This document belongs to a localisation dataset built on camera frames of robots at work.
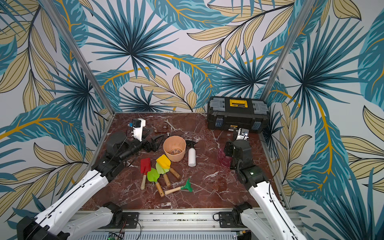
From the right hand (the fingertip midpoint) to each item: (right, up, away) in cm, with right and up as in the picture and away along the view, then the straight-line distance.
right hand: (226, 142), depth 74 cm
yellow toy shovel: (-34, -14, +18) cm, 41 cm away
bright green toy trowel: (-39, -20, +11) cm, 46 cm away
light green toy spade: (-35, -19, +15) cm, 43 cm away
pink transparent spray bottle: (+3, -13, +16) cm, 21 cm away
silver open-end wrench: (-30, +6, +35) cm, 47 cm away
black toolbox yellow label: (+8, +16, +23) cm, 30 cm away
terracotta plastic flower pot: (-29, -6, +23) cm, 37 cm away
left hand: (-33, +4, -4) cm, 34 cm away
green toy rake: (-20, -26, +10) cm, 34 cm away
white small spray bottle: (-17, -9, +20) cm, 28 cm away
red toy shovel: (-45, -15, +16) cm, 51 cm away
